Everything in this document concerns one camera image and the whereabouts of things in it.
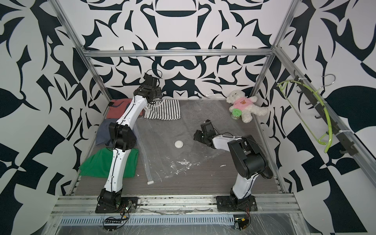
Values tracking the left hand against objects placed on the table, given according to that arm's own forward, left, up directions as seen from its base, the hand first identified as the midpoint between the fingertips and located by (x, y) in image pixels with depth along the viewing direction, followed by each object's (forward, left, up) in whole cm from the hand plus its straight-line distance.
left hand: (154, 89), depth 100 cm
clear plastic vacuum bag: (-40, -12, -16) cm, 45 cm away
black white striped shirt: (-3, -6, -17) cm, 19 cm away
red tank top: (+1, +29, -18) cm, 34 cm away
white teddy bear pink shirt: (-1, -62, -12) cm, 63 cm away
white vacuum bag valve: (-32, -16, -18) cm, 40 cm away
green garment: (-43, +30, -17) cm, 56 cm away
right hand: (-26, -28, -17) cm, 41 cm away
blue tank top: (-26, +32, -16) cm, 45 cm away
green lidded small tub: (-11, -57, -15) cm, 60 cm away
